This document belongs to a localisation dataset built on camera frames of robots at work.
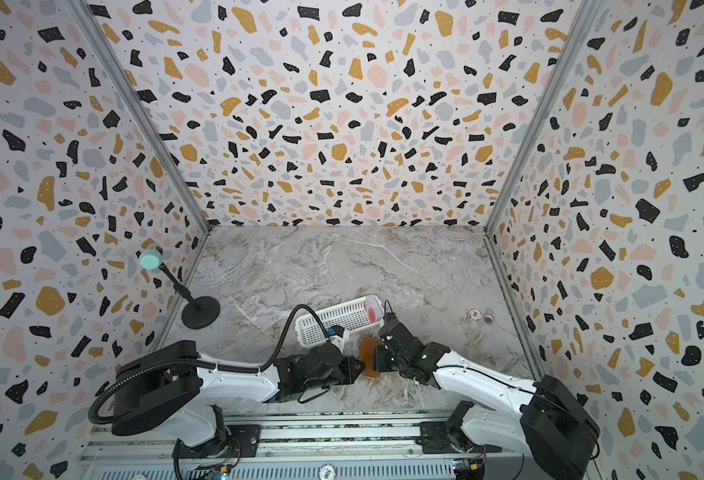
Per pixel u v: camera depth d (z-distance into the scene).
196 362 0.47
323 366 0.63
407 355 0.64
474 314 0.97
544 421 0.41
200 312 0.95
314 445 0.73
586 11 0.71
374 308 0.95
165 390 0.43
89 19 0.70
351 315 0.97
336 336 0.76
